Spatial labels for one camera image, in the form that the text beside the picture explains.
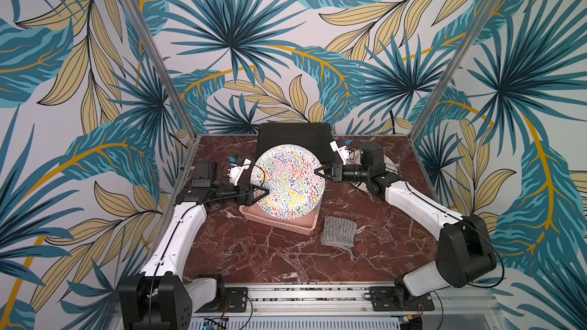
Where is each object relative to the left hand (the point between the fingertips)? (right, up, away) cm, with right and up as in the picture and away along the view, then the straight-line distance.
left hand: (260, 192), depth 75 cm
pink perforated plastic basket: (+15, -14, +13) cm, 24 cm away
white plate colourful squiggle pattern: (+9, +6, +3) cm, 11 cm away
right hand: (+18, +7, +3) cm, 20 cm away
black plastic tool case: (+23, +22, +38) cm, 50 cm away
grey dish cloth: (+28, -16, +9) cm, 34 cm away
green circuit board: (-15, -42, -3) cm, 44 cm away
